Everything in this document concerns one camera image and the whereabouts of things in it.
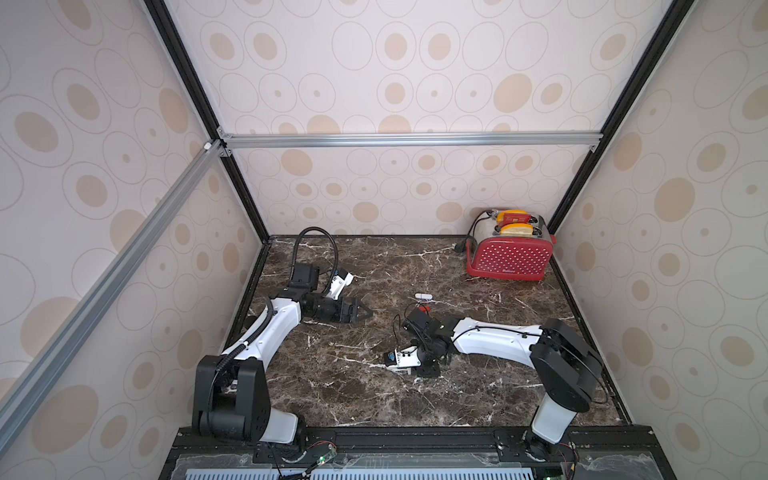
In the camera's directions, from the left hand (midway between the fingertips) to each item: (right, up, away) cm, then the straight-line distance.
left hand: (365, 311), depth 81 cm
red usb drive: (+18, -2, +19) cm, 26 cm away
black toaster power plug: (+33, +20, +32) cm, 50 cm away
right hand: (+13, -18, +5) cm, 23 cm away
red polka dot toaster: (+45, +19, +14) cm, 50 cm away
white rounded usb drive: (+18, +2, +22) cm, 28 cm away
